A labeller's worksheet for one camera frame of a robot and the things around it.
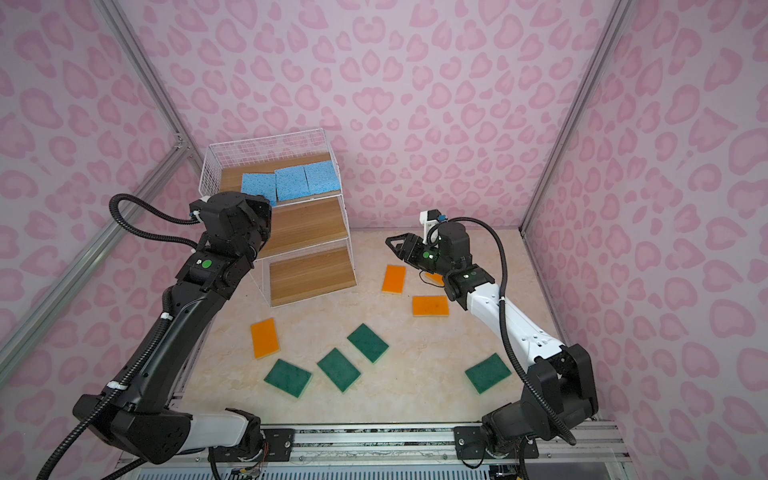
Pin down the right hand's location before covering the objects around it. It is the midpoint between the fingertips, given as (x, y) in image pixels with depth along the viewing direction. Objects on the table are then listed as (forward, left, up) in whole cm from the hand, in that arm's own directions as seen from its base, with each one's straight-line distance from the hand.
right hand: (392, 241), depth 74 cm
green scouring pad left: (-24, +28, -30) cm, 48 cm away
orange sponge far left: (-12, +40, -31) cm, 52 cm away
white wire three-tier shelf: (+4, +24, -9) cm, 26 cm away
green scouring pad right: (-21, -27, -31) cm, 46 cm away
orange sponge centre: (0, -12, -31) cm, 33 cm away
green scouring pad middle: (-22, +14, -30) cm, 40 cm away
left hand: (+3, +28, +15) cm, 31 cm away
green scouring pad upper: (-13, +8, -30) cm, 34 cm away
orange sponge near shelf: (+11, 0, -31) cm, 33 cm away
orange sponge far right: (-11, -10, 0) cm, 15 cm away
